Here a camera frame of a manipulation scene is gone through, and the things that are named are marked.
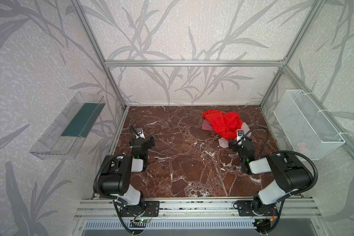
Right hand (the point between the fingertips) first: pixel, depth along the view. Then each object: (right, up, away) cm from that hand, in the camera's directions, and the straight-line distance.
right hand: (239, 133), depth 95 cm
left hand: (-61, +1, -1) cm, 61 cm away
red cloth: (-7, +5, +4) cm, 10 cm away
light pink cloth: (-9, -6, +2) cm, 11 cm away
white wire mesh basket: (+20, +4, -30) cm, 37 cm away
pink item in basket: (+25, -5, -21) cm, 33 cm away
